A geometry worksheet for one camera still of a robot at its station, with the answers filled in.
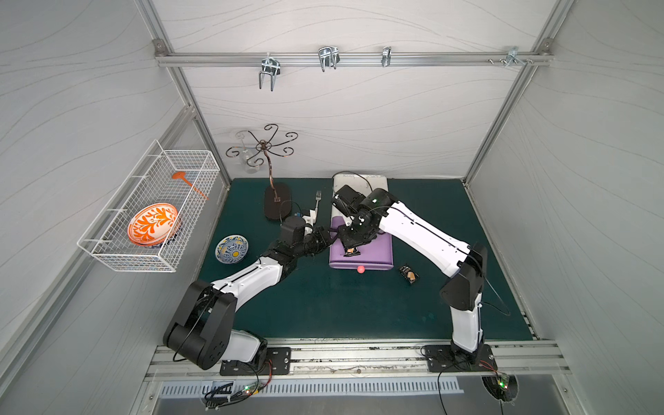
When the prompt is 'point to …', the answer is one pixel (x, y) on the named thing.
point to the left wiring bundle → (223, 395)
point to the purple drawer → (377, 255)
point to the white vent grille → (303, 388)
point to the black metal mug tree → (277, 198)
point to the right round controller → (503, 386)
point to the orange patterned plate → (151, 224)
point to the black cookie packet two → (410, 275)
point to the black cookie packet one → (352, 252)
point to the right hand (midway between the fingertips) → (348, 240)
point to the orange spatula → (180, 175)
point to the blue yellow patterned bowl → (232, 249)
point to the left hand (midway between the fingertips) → (341, 235)
